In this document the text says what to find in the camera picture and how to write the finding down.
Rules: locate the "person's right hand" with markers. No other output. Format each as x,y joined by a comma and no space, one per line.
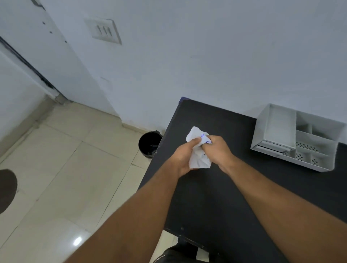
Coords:
221,153

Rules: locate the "grey plastic organiser tray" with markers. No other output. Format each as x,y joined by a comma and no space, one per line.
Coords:
279,124

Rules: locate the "black trash bin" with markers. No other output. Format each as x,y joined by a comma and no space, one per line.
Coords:
147,143

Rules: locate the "person's left forearm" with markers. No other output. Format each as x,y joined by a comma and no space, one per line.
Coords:
130,222

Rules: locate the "blue table corner cap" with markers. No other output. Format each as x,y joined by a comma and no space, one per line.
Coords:
183,99

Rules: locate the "white door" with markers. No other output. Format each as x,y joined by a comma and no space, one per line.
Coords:
54,62

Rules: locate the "person's left hand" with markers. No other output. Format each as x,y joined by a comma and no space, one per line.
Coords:
180,160

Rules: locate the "white glove packet blue print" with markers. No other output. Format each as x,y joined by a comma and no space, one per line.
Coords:
199,161

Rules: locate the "white wall switch plate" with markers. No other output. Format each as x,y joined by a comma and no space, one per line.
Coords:
103,30

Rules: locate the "black trousers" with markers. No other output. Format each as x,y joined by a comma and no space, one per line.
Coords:
176,254

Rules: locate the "dark round floor mat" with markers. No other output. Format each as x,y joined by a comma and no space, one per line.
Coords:
6,191

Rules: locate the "person's right forearm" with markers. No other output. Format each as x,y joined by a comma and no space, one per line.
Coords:
284,216

